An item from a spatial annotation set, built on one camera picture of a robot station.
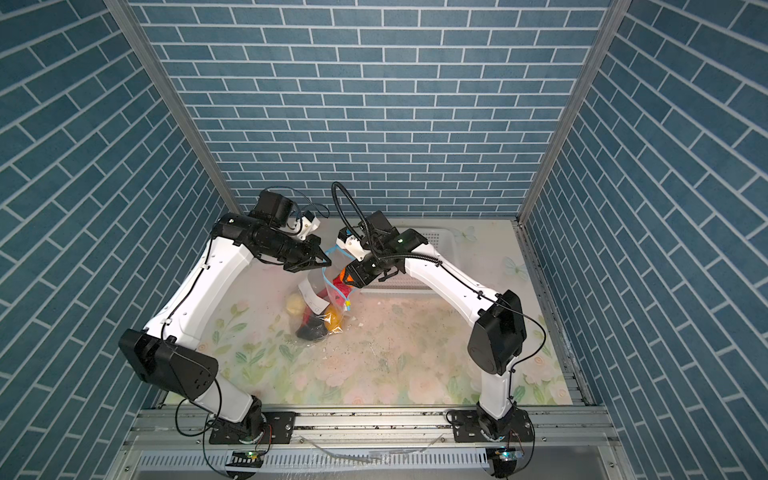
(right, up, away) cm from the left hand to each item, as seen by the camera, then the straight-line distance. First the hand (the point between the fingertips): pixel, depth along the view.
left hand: (332, 261), depth 74 cm
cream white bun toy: (-15, -14, +15) cm, 25 cm away
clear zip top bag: (-6, -14, +8) cm, 17 cm away
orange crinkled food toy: (+2, -3, +3) cm, 5 cm away
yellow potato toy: (-2, -17, +10) cm, 20 cm away
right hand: (+3, -3, +6) cm, 7 cm away
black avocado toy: (-7, -20, +9) cm, 23 cm away
